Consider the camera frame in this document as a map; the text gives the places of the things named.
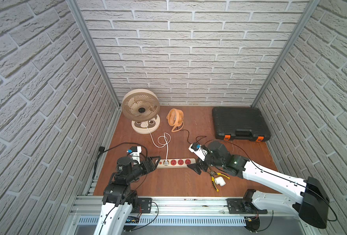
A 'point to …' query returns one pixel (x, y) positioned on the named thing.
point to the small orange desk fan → (175, 117)
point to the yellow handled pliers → (213, 174)
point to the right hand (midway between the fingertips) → (194, 157)
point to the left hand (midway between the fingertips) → (154, 156)
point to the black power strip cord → (101, 149)
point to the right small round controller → (253, 223)
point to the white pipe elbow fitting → (220, 180)
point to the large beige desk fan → (142, 106)
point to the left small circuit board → (132, 220)
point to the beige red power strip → (177, 163)
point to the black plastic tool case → (240, 123)
